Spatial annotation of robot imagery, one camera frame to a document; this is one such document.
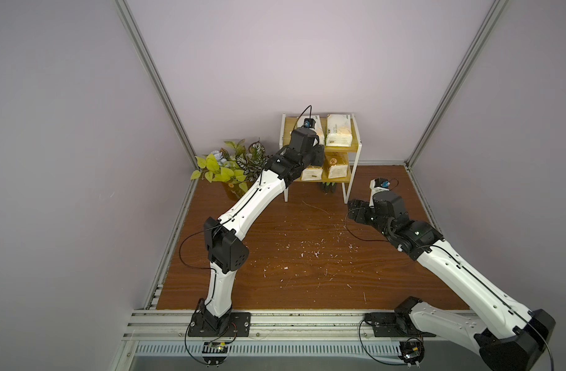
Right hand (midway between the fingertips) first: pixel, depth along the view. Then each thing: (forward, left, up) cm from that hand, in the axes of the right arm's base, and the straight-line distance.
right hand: (358, 199), depth 74 cm
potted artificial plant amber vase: (+14, +43, +2) cm, 45 cm away
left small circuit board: (-39, +46, -27) cm, 66 cm away
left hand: (+16, +11, +9) cm, 22 cm away
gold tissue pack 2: (+17, +14, -5) cm, 23 cm away
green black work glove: (+26, +5, -25) cm, 36 cm away
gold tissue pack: (+18, +5, -3) cm, 19 cm away
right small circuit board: (-38, -16, -27) cm, 49 cm away
